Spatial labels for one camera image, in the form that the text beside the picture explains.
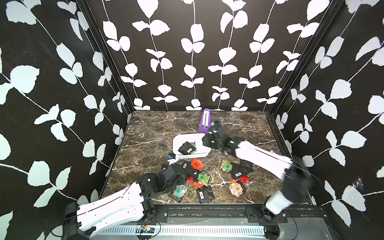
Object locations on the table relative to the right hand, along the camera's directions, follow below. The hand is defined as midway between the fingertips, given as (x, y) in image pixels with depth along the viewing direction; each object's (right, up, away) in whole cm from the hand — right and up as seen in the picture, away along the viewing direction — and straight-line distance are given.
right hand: (202, 137), depth 83 cm
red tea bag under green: (-3, -27, -1) cm, 27 cm away
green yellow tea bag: (+16, -19, +7) cm, 25 cm away
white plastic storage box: (-15, -3, +18) cm, 24 cm away
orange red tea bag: (+24, -25, +3) cm, 35 cm away
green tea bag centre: (+1, -24, +2) cm, 25 cm away
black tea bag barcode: (+25, -20, +5) cm, 32 cm away
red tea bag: (-3, -18, +8) cm, 20 cm away
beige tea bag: (+19, -29, -1) cm, 35 cm away
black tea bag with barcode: (-10, -9, +15) cm, 20 cm away
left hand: (-8, -17, -8) cm, 20 cm away
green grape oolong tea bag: (-12, -30, -1) cm, 32 cm away
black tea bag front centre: (+2, -31, -3) cm, 31 cm away
